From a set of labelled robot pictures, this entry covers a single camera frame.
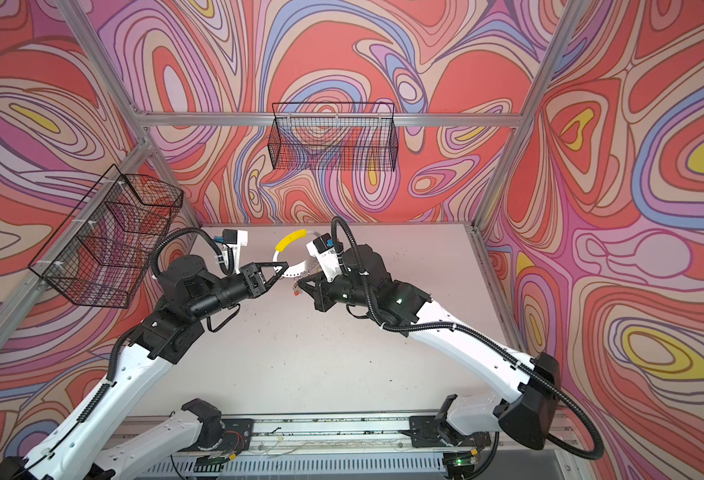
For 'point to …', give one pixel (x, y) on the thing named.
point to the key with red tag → (296, 291)
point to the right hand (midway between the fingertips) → (305, 290)
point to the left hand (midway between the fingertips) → (291, 267)
